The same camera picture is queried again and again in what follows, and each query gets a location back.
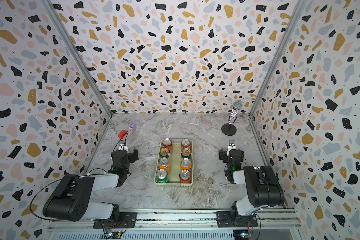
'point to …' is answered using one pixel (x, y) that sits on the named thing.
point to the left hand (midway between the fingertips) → (127, 148)
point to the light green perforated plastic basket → (174, 174)
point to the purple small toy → (133, 125)
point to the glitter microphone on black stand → (230, 129)
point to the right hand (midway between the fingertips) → (232, 148)
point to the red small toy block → (122, 134)
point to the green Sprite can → (162, 176)
